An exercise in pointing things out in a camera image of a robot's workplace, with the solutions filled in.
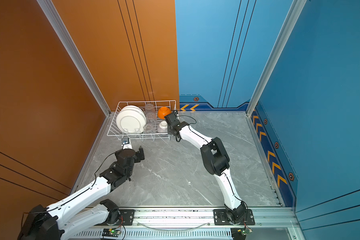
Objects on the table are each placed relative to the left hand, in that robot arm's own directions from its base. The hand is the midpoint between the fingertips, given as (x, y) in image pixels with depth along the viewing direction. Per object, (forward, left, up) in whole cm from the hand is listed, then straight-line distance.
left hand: (134, 147), depth 83 cm
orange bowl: (+36, -12, -8) cm, 39 cm away
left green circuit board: (-38, +6, -16) cm, 42 cm away
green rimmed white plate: (+30, +7, +2) cm, 31 cm away
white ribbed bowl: (+21, -13, -8) cm, 26 cm away
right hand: (+19, -21, -6) cm, 29 cm away
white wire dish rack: (+24, -6, -7) cm, 26 cm away
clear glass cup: (+34, -2, -5) cm, 35 cm away
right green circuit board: (-38, -55, -15) cm, 68 cm away
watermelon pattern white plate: (+21, +8, -3) cm, 23 cm away
